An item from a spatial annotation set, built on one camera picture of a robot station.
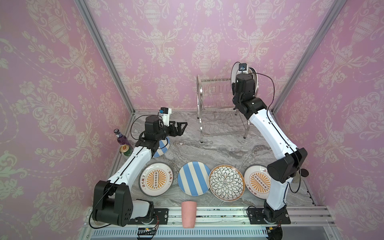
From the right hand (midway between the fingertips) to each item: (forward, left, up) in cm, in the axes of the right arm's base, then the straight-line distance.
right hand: (248, 79), depth 74 cm
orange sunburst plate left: (-32, +51, -42) cm, 74 cm away
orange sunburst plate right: (-35, -7, -44) cm, 57 cm away
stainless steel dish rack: (+19, +10, -42) cm, 48 cm away
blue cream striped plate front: (-32, +30, -44) cm, 62 cm away
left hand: (-12, +35, -18) cm, 41 cm away
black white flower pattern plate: (-36, +11, -44) cm, 57 cm away
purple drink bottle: (-12, +72, -29) cm, 78 cm away
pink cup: (-50, +32, -39) cm, 71 cm away
